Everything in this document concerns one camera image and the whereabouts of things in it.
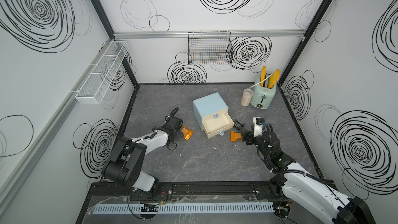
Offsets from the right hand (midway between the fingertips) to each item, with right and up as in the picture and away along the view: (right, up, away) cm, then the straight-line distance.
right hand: (246, 127), depth 81 cm
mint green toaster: (+14, +16, +15) cm, 26 cm away
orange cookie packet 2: (-4, -7, +10) cm, 13 cm away
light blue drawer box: (-19, +7, +6) cm, 21 cm away
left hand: (-41, -7, +12) cm, 43 cm away
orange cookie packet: (-33, -6, +12) cm, 35 cm away
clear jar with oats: (+6, +17, +21) cm, 27 cm away
